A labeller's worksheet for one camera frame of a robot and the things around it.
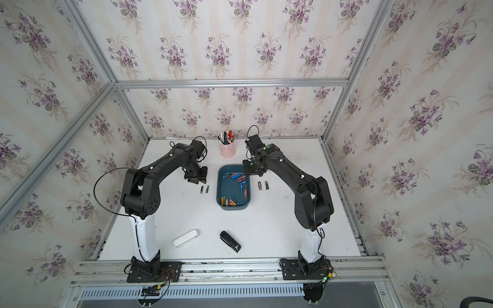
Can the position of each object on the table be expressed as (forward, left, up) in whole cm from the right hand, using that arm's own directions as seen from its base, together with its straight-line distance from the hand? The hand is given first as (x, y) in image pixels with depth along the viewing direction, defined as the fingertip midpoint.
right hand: (249, 171), depth 90 cm
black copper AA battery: (-1, -5, -12) cm, 13 cm away
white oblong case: (-29, +26, -8) cm, 40 cm away
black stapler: (-30, +7, -9) cm, 32 cm away
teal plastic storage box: (-2, +8, -12) cm, 15 cm away
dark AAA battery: (-4, +24, -11) cm, 27 cm away
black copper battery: (0, -9, -11) cm, 14 cm away
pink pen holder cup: (+18, +13, -6) cm, 23 cm away
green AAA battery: (-4, +22, -11) cm, 25 cm away
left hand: (-2, +22, -7) cm, 24 cm away
